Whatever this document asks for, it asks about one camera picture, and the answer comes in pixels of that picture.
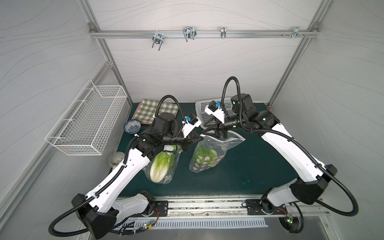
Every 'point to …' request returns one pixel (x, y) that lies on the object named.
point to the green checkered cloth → (146, 112)
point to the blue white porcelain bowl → (132, 126)
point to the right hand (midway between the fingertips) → (203, 127)
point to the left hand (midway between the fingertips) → (202, 138)
